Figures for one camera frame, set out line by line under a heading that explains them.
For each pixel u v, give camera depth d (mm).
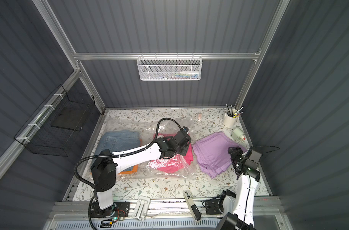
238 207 433
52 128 721
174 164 809
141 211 718
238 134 963
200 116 1151
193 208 703
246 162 602
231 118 1018
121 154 488
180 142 622
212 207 740
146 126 1084
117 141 934
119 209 728
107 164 518
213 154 912
